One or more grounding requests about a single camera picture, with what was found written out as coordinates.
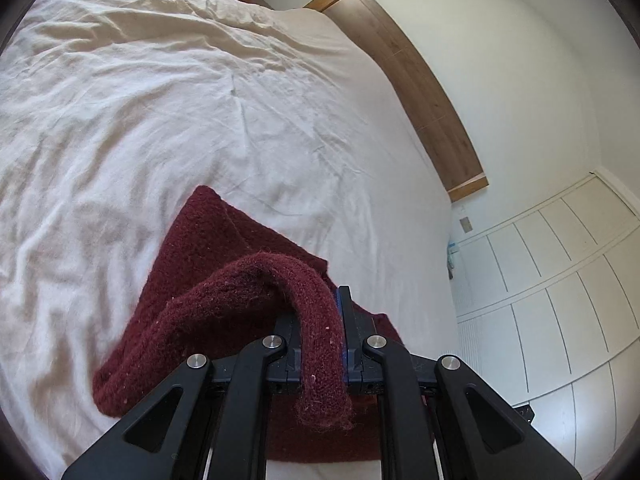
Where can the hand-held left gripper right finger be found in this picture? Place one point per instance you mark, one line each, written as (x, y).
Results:
(351, 330)

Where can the white bed sheet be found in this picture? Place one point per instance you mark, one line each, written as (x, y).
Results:
(175, 110)

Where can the wall socket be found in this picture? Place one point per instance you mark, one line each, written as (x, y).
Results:
(465, 224)

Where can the white wardrobe doors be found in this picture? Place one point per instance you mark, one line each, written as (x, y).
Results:
(550, 310)

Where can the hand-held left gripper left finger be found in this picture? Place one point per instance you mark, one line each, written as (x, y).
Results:
(290, 342)

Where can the wooden headboard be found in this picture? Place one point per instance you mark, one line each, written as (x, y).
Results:
(400, 75)

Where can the small items on nightstand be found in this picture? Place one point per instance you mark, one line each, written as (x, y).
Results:
(453, 260)

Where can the dark red knitted sweater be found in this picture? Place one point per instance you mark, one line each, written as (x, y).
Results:
(210, 280)

